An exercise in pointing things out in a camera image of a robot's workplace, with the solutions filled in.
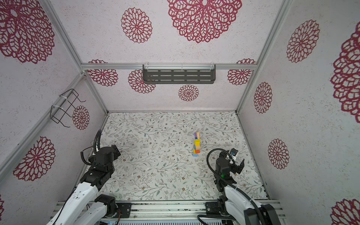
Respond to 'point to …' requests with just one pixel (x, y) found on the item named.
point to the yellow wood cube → (197, 143)
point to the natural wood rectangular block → (198, 147)
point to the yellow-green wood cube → (198, 140)
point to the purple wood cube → (196, 137)
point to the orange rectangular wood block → (197, 151)
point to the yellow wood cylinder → (193, 151)
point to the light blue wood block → (195, 154)
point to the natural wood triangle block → (198, 134)
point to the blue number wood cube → (234, 152)
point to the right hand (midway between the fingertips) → (236, 155)
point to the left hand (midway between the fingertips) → (105, 152)
